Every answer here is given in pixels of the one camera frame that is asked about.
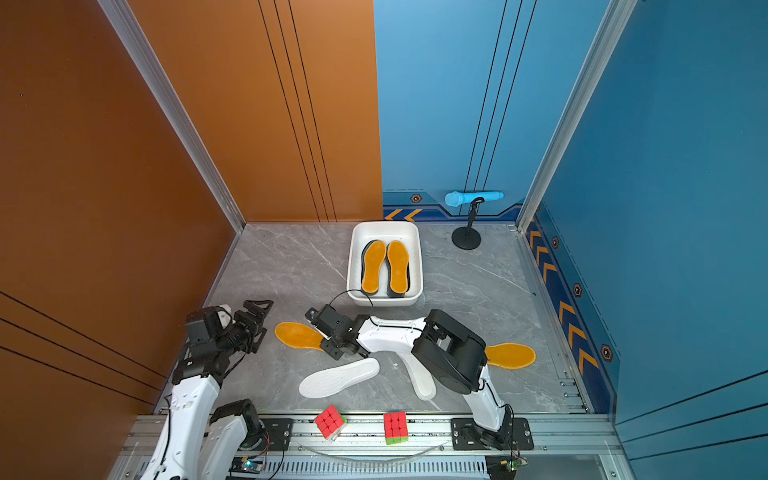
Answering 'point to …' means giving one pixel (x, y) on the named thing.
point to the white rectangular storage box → (385, 262)
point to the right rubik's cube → (396, 428)
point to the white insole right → (423, 381)
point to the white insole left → (328, 381)
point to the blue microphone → (456, 199)
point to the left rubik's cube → (330, 423)
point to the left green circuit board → (246, 465)
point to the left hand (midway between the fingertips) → (272, 308)
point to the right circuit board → (504, 467)
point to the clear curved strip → (374, 461)
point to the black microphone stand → (467, 237)
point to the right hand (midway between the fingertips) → (333, 337)
